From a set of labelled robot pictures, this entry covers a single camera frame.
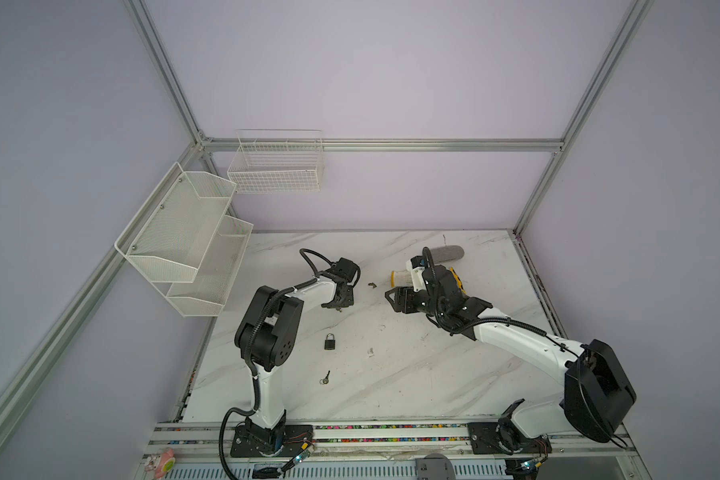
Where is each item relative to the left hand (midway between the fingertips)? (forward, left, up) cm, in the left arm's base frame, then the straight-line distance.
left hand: (338, 300), depth 99 cm
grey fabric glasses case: (+20, -40, +2) cm, 45 cm away
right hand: (-7, -17, +16) cm, 24 cm away
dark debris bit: (+7, -11, -1) cm, 14 cm away
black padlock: (-15, +2, -2) cm, 15 cm away
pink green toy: (-46, +37, +2) cm, 59 cm away
